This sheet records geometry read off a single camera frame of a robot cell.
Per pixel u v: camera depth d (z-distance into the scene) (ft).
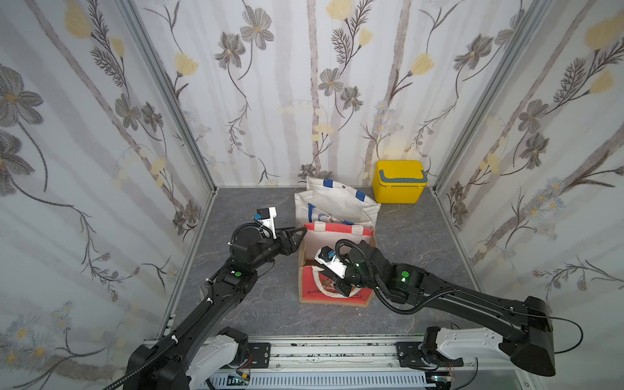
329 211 3.32
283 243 2.14
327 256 1.92
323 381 2.30
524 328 1.33
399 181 3.42
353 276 1.95
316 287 2.42
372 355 2.49
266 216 2.17
